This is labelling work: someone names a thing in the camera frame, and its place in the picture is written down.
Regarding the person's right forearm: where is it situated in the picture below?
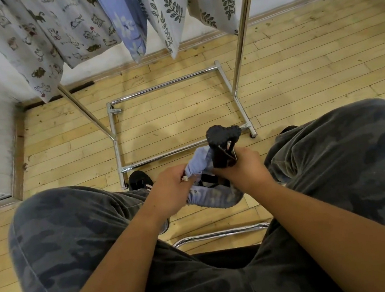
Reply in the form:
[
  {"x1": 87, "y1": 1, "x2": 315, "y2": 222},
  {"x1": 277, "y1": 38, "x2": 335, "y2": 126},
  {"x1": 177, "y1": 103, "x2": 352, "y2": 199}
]
[{"x1": 250, "y1": 165, "x2": 385, "y2": 292}]

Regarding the black baseboard strip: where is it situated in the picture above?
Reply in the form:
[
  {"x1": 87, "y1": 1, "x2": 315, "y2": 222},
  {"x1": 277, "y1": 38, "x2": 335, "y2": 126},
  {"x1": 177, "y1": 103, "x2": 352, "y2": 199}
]
[{"x1": 22, "y1": 80, "x2": 97, "y2": 111}]

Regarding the black striped left shoe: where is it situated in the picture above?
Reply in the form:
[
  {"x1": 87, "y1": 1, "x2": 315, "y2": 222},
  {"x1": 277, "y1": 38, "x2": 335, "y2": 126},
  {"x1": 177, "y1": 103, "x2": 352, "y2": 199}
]
[{"x1": 126, "y1": 168, "x2": 156, "y2": 193}]

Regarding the black chair seat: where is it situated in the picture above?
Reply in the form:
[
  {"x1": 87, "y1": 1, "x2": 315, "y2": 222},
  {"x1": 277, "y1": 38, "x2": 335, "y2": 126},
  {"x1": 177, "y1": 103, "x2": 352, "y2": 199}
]
[{"x1": 192, "y1": 244, "x2": 264, "y2": 276}]

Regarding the person's right hand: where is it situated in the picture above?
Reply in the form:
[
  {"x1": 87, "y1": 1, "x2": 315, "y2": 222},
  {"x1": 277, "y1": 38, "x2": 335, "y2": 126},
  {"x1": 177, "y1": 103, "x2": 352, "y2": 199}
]
[{"x1": 207, "y1": 142, "x2": 277, "y2": 203}]

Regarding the blue floral bag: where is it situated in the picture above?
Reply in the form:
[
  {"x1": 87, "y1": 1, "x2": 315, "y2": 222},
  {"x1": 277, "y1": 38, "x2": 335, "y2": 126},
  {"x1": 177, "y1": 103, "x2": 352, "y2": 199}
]
[{"x1": 177, "y1": 141, "x2": 247, "y2": 215}]

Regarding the chrome clothes rack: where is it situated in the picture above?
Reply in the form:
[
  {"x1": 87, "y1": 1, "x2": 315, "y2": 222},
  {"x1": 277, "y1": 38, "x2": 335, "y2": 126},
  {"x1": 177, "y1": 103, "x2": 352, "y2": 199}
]
[{"x1": 45, "y1": 0, "x2": 286, "y2": 198}]

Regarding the person's left hand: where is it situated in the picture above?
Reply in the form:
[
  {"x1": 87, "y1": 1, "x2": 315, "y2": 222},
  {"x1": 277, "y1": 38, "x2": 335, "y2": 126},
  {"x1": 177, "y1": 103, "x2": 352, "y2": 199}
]
[{"x1": 145, "y1": 162, "x2": 203, "y2": 224}]

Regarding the chrome chair frame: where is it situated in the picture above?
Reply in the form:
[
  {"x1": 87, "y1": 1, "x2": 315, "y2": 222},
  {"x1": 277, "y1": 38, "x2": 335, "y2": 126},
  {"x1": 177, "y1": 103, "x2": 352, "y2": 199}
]
[{"x1": 172, "y1": 221, "x2": 273, "y2": 249}]

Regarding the person's left forearm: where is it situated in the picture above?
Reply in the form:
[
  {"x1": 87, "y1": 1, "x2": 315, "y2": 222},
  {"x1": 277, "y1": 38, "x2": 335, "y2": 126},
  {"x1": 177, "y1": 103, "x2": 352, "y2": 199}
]
[{"x1": 32, "y1": 206, "x2": 182, "y2": 292}]

